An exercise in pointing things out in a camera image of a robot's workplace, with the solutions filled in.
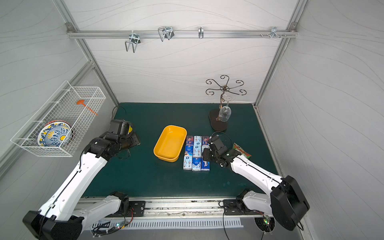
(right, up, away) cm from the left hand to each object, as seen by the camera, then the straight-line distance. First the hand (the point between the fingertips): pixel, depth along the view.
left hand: (137, 138), depth 75 cm
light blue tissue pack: (+31, -4, +21) cm, 38 cm away
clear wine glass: (+47, +13, +11) cm, 50 cm away
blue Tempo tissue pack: (+36, -18, +11) cm, 41 cm away
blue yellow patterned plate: (-29, +4, -13) cm, 32 cm away
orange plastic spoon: (-31, +19, +3) cm, 36 cm away
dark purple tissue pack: (+36, -4, +21) cm, 42 cm away
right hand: (+36, -10, +9) cm, 38 cm away
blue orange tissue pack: (+26, -10, +17) cm, 33 cm away
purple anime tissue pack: (+26, -5, +22) cm, 34 cm away
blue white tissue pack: (+30, -17, +11) cm, 36 cm away
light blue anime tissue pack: (+25, -16, +11) cm, 32 cm away
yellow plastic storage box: (+13, -6, +22) cm, 26 cm away
